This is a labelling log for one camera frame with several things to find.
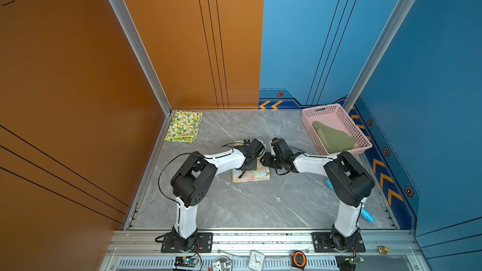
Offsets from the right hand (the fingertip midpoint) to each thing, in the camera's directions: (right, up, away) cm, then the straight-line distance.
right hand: (262, 161), depth 96 cm
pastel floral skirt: (-1, -4, -7) cm, 8 cm away
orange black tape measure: (+11, -30, -29) cm, 44 cm away
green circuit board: (-31, -34, -26) cm, 53 cm away
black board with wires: (+30, -34, -26) cm, 52 cm away
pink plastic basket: (+48, +24, +20) cm, 57 cm away
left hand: (-6, -1, 0) cm, 6 cm away
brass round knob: (+44, -29, -27) cm, 59 cm away
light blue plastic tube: (+42, -19, -17) cm, 49 cm away
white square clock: (-5, -32, -28) cm, 43 cm away
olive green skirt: (+41, +10, +7) cm, 43 cm away
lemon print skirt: (-45, +18, +14) cm, 51 cm away
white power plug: (-16, -29, -33) cm, 47 cm away
